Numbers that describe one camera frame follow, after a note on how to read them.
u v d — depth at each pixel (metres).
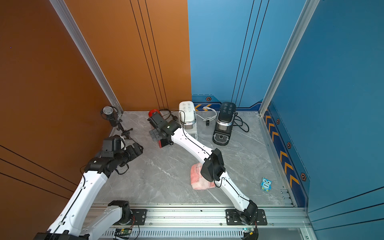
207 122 1.09
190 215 0.76
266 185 0.83
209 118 1.12
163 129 0.62
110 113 0.87
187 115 0.89
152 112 0.97
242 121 1.12
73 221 0.40
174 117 1.15
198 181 0.82
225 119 0.87
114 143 0.59
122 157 0.64
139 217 0.74
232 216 0.72
